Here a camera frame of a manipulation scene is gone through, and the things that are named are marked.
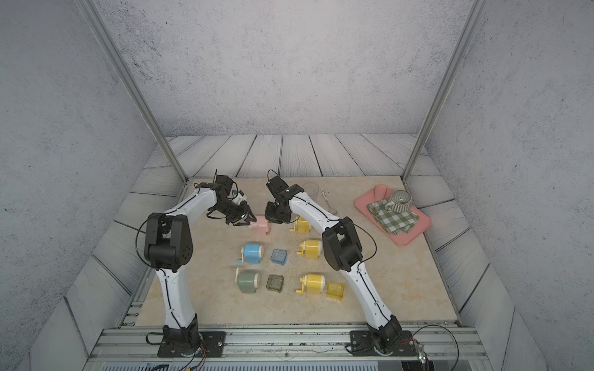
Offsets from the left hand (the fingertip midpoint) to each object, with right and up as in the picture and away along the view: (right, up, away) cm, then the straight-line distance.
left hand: (257, 220), depth 96 cm
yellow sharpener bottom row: (+22, -20, -18) cm, 35 cm away
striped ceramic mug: (+63, +7, +11) cm, 65 cm away
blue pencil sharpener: (0, -11, -9) cm, 15 cm away
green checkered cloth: (+59, -2, +6) cm, 59 cm away
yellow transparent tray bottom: (+30, -24, -11) cm, 41 cm away
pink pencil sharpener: (+2, -3, -1) cm, 3 cm away
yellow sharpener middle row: (+22, -10, -8) cm, 25 cm away
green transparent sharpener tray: (+8, -22, -10) cm, 26 cm away
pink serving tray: (+58, +11, +18) cm, 62 cm away
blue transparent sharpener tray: (+9, -14, -3) cm, 17 cm away
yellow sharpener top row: (+18, -3, +1) cm, 18 cm away
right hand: (+4, -3, +3) cm, 5 cm away
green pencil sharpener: (0, -19, -17) cm, 25 cm away
